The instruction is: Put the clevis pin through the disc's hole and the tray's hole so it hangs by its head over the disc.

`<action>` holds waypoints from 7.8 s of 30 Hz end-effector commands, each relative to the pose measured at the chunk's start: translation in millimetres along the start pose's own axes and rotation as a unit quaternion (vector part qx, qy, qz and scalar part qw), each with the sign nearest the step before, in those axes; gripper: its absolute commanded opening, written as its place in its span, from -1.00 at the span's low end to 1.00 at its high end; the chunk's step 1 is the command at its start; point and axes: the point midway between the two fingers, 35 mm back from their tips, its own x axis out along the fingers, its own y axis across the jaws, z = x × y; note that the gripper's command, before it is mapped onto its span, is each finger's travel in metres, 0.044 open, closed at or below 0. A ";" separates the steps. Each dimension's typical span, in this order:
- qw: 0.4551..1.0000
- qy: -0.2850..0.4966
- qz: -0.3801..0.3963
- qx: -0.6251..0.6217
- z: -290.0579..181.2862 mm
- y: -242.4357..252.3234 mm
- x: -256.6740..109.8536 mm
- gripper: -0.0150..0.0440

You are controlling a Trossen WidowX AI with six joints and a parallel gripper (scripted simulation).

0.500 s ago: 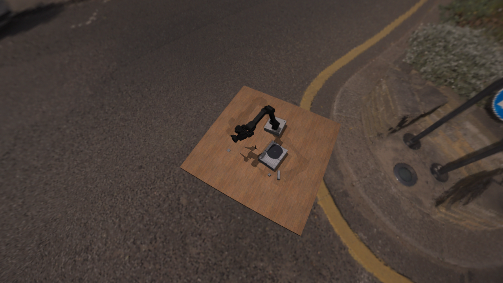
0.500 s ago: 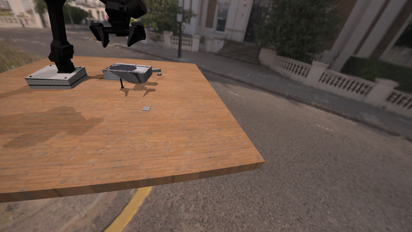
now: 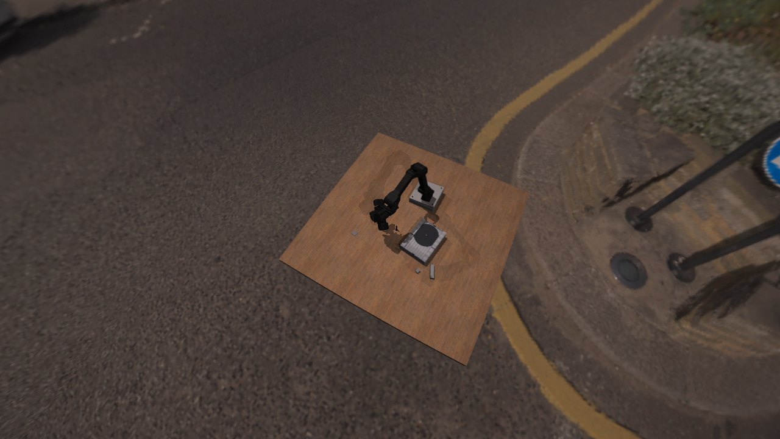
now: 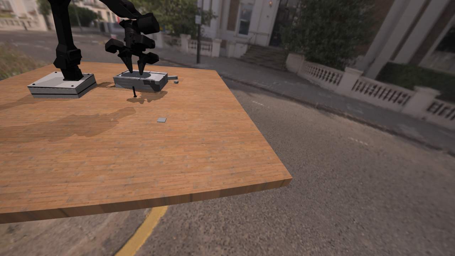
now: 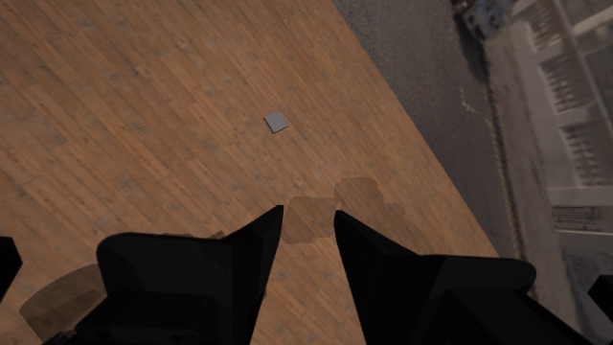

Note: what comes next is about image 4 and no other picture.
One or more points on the dark grey round disc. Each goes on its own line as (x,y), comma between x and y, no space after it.
(136,74)

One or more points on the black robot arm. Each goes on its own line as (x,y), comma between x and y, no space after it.
(69,57)

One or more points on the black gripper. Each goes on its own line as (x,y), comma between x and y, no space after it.
(126,52)

